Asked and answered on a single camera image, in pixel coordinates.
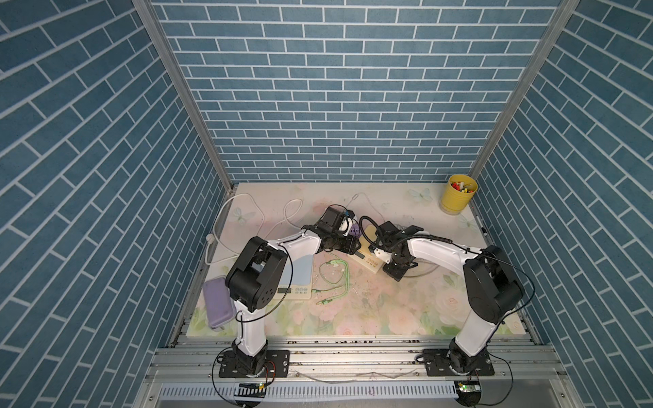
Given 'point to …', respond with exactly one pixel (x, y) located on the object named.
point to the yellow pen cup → (457, 194)
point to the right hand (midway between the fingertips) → (398, 271)
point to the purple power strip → (354, 230)
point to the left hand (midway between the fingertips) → (360, 245)
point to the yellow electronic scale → (368, 258)
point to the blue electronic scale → (302, 280)
